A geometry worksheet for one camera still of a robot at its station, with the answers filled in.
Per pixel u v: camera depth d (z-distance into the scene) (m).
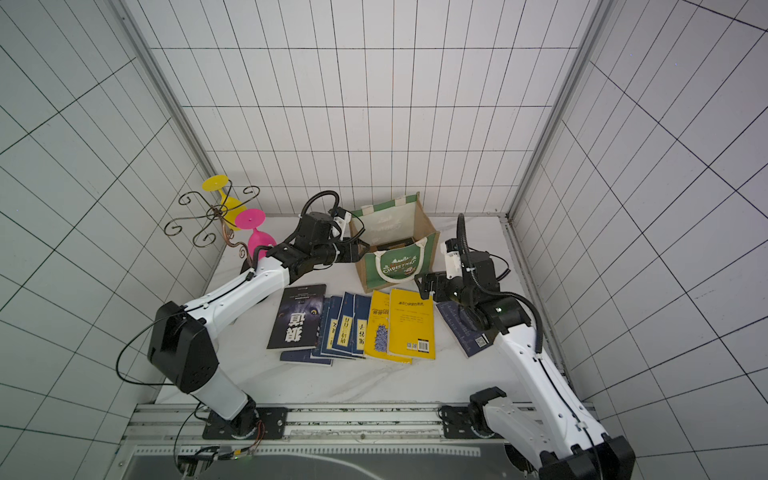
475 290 0.54
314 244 0.64
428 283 0.66
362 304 0.92
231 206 0.80
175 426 0.74
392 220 0.98
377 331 0.85
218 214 0.78
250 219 0.75
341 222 0.74
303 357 0.81
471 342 0.86
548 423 0.41
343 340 0.83
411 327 0.88
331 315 0.88
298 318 0.87
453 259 0.66
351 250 0.73
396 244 1.05
